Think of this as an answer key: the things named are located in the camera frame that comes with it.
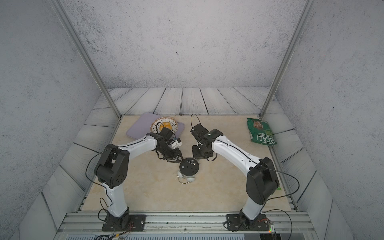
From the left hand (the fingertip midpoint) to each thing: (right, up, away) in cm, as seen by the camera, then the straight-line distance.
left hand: (183, 161), depth 89 cm
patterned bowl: (-23, +20, +23) cm, 38 cm away
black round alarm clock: (+3, -4, -1) cm, 5 cm away
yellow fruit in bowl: (-15, +22, +23) cm, 35 cm away
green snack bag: (+52, +16, +17) cm, 57 cm away
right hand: (+8, +4, -6) cm, 11 cm away
